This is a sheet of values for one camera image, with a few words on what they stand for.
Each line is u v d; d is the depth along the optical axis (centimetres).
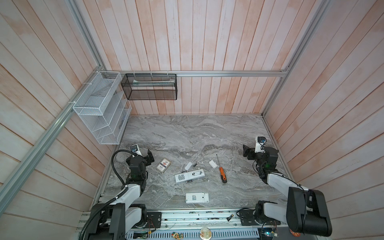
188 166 93
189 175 87
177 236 69
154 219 73
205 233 70
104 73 92
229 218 75
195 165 92
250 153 80
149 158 82
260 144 78
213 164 93
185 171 90
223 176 86
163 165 91
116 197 47
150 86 104
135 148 74
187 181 86
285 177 88
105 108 72
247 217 74
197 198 80
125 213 45
